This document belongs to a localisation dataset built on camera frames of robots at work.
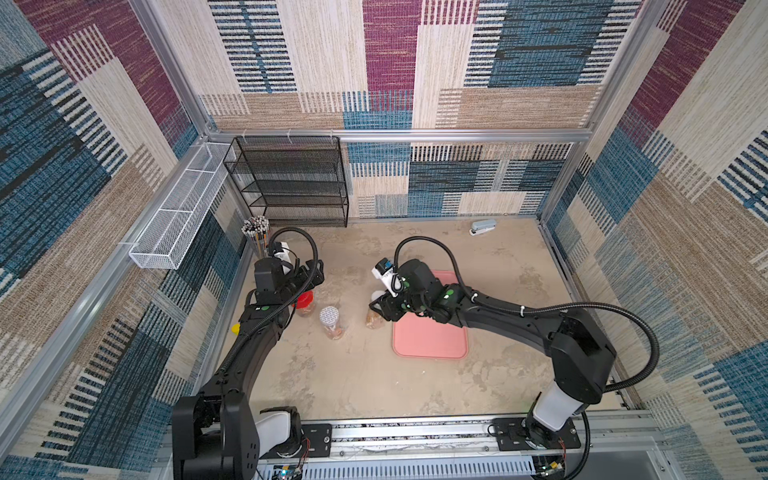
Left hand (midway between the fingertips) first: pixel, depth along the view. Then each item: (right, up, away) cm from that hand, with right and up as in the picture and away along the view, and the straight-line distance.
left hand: (312, 266), depth 85 cm
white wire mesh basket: (-48, +7, +9) cm, 49 cm away
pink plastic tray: (+31, -21, +4) cm, 38 cm away
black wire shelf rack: (-12, +29, +25) cm, 40 cm away
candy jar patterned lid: (+5, -13, -2) cm, 14 cm away
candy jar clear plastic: (+17, -15, -1) cm, 22 cm away
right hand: (+20, -10, -2) cm, 22 cm away
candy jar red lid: (-3, -10, +3) cm, 11 cm away
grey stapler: (+57, +13, +30) cm, 66 cm away
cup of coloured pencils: (-19, +11, +9) cm, 24 cm away
